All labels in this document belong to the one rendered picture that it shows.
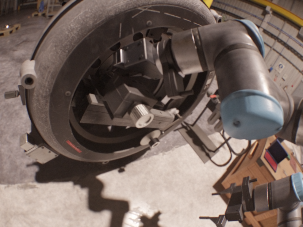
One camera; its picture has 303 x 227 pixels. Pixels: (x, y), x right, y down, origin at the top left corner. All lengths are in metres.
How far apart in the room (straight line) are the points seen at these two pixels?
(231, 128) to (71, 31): 0.28
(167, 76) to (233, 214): 0.42
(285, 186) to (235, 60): 0.37
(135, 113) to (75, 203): 0.74
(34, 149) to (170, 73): 0.46
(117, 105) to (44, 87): 0.15
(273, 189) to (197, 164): 0.88
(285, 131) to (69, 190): 0.97
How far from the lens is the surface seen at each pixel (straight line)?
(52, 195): 0.95
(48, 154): 0.54
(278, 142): 1.18
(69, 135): 0.41
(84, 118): 0.34
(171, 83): 0.25
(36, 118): 0.36
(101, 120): 0.36
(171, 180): 1.05
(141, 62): 0.25
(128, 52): 0.28
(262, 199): 0.46
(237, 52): 0.21
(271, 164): 1.12
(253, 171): 1.09
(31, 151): 0.52
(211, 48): 0.25
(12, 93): 0.47
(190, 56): 0.25
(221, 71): 0.21
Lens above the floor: 0.89
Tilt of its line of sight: 41 degrees down
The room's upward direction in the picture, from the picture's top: 24 degrees clockwise
